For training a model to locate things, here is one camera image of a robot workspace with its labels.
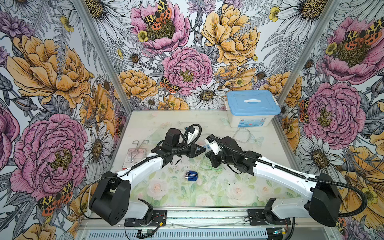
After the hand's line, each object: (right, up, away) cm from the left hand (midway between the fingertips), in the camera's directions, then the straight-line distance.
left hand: (203, 153), depth 79 cm
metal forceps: (-41, -2, +14) cm, 43 cm away
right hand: (+3, -2, 0) cm, 4 cm away
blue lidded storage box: (+33, +25, +21) cm, 47 cm away
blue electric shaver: (-6, -14, +6) cm, 16 cm away
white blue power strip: (+1, +5, -9) cm, 10 cm away
